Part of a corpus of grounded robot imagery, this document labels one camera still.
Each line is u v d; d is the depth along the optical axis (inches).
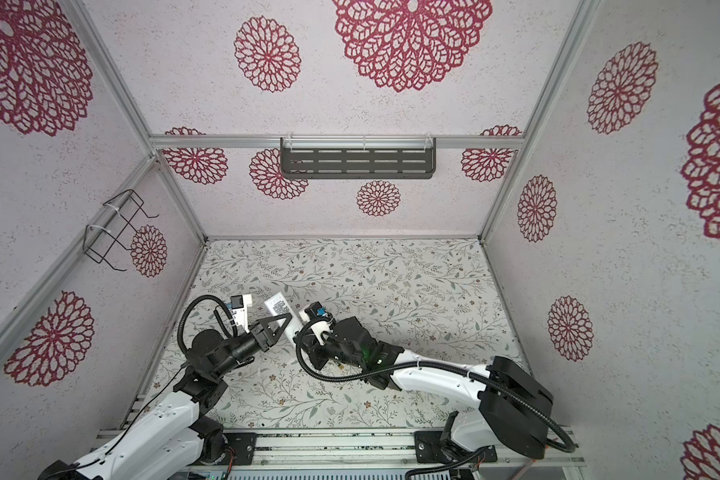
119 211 30.7
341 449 29.8
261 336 26.0
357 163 39.2
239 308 27.0
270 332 27.1
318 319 24.5
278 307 28.5
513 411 16.4
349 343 22.5
